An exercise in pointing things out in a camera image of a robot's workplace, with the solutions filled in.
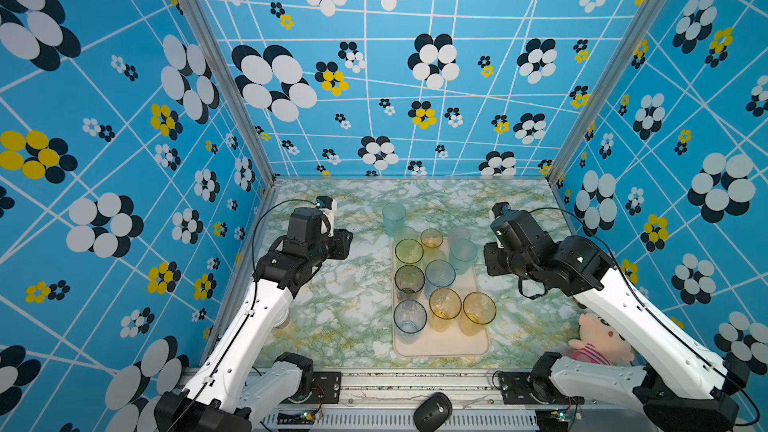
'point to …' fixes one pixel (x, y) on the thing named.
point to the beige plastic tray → (431, 343)
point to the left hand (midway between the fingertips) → (347, 233)
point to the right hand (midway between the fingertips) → (490, 252)
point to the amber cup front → (444, 307)
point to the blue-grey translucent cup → (438, 273)
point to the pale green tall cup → (405, 232)
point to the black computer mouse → (433, 412)
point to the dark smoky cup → (409, 281)
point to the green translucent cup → (409, 251)
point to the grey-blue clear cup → (409, 318)
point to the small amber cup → (431, 237)
